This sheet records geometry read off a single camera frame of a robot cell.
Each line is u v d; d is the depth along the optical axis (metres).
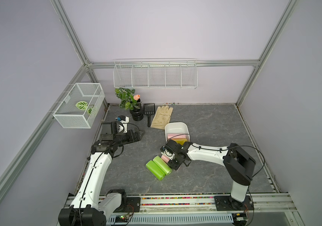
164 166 0.84
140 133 0.69
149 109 1.19
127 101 0.91
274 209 0.73
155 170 0.83
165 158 0.86
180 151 0.64
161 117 1.12
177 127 1.04
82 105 0.78
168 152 0.73
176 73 1.05
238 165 0.47
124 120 0.70
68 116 0.66
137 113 1.05
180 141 0.95
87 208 0.38
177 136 0.84
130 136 0.67
